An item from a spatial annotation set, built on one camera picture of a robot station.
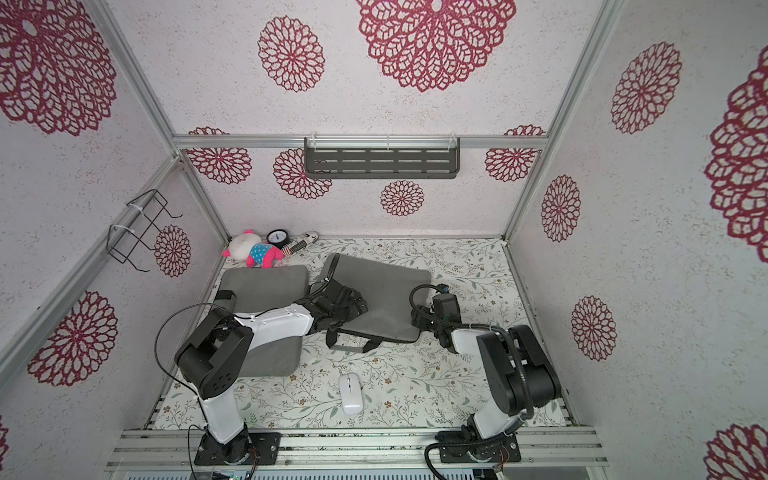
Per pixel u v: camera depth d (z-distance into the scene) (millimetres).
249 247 1097
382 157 930
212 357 482
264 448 732
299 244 1153
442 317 747
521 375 422
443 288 872
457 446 746
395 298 1084
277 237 1175
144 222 800
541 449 758
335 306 739
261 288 1036
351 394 814
